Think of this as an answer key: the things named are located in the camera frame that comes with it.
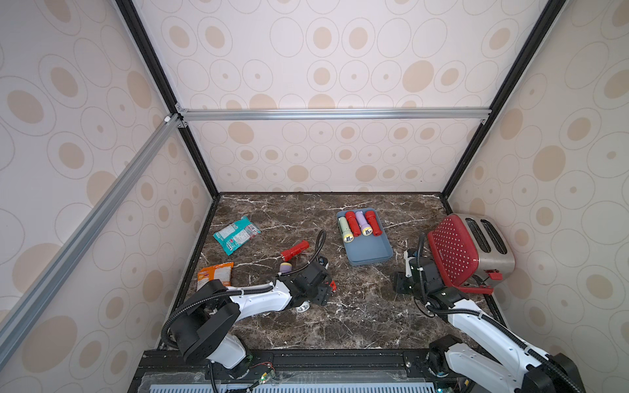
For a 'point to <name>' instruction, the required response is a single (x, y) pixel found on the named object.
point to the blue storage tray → (368, 249)
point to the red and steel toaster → (470, 250)
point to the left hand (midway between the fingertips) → (328, 289)
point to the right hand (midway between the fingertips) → (405, 275)
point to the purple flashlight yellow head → (285, 267)
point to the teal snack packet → (237, 235)
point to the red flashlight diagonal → (372, 219)
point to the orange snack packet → (209, 275)
